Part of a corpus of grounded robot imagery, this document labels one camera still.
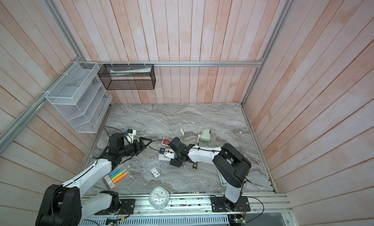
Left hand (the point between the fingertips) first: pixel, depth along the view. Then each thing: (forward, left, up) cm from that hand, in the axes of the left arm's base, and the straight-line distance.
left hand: (149, 146), depth 83 cm
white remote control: (-2, -6, -11) cm, 12 cm away
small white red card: (-12, -3, -10) cm, 16 cm away
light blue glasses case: (-18, -42, -8) cm, 47 cm away
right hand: (0, -14, -11) cm, 18 cm away
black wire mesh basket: (+49, +21, +14) cm, 55 cm away
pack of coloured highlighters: (-15, +21, -11) cm, 28 cm away
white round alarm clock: (-25, -7, -9) cm, 28 cm away
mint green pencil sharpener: (+11, -34, -7) cm, 37 cm away
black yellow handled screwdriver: (-8, -27, -10) cm, 30 cm away
